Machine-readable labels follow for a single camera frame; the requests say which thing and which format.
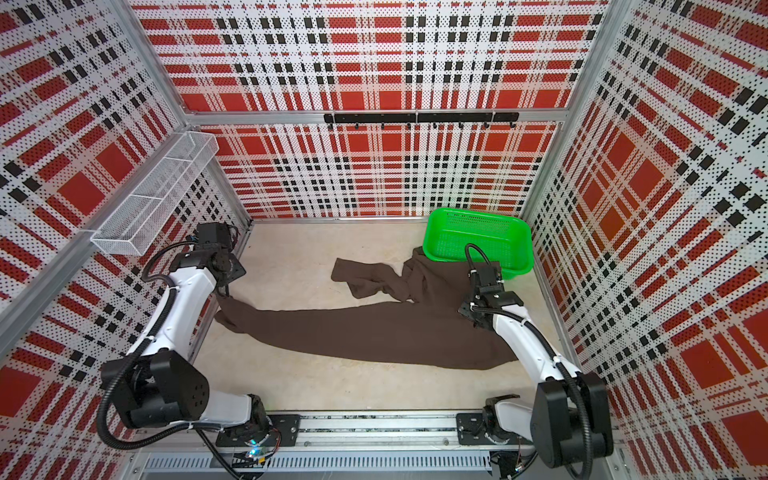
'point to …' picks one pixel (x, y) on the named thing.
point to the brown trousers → (423, 328)
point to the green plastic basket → (505, 239)
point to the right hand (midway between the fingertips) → (474, 309)
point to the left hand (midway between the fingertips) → (226, 275)
